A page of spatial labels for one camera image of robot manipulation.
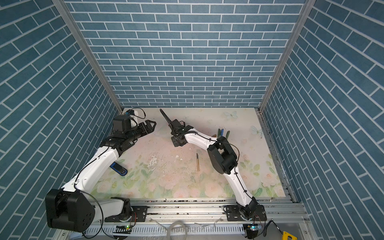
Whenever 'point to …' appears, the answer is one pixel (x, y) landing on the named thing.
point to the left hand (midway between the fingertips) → (151, 124)
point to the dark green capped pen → (219, 133)
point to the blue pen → (222, 132)
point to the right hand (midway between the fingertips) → (176, 139)
